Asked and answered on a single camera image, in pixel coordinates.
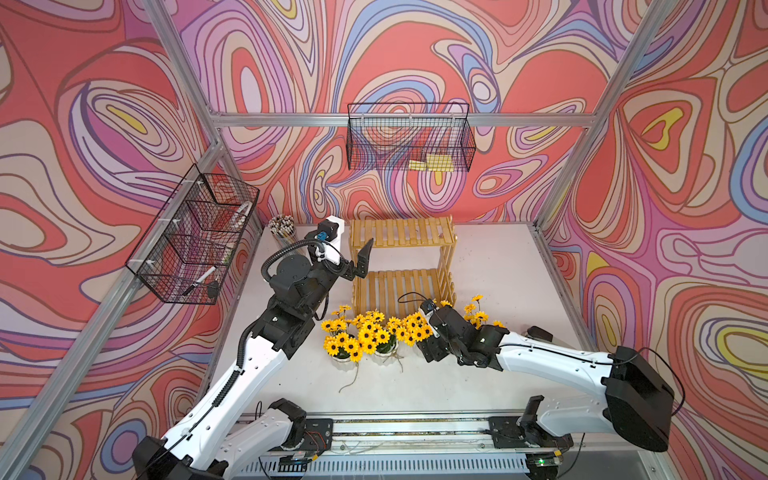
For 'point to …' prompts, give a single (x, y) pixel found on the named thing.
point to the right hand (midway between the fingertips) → (432, 343)
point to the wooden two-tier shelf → (403, 261)
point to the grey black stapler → (538, 333)
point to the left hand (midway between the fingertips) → (355, 232)
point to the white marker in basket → (200, 279)
